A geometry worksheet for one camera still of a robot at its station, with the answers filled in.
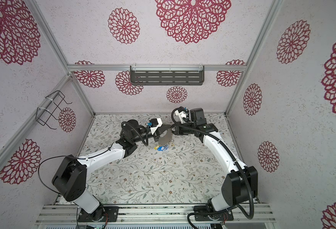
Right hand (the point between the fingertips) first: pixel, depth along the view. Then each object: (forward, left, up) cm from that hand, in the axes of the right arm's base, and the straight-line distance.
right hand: (168, 127), depth 77 cm
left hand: (-1, -1, +2) cm, 3 cm away
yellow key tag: (-4, +7, -15) cm, 17 cm away
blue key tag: (-5, +4, -13) cm, 15 cm away
